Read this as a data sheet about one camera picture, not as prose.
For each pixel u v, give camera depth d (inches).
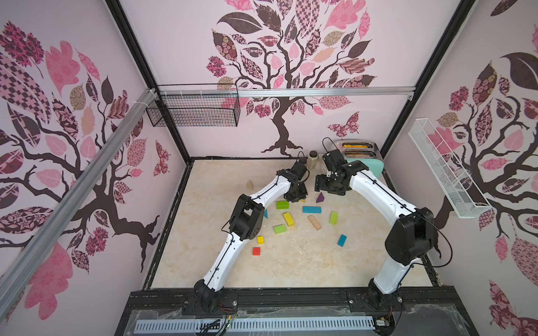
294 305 29.3
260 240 34.5
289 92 37.0
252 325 27.4
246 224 24.9
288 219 37.0
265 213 38.4
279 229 36.5
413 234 18.2
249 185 42.1
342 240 35.3
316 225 37.0
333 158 27.0
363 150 39.1
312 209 39.4
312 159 42.3
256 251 33.6
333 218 37.5
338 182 25.2
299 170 32.7
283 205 39.5
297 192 35.2
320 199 39.5
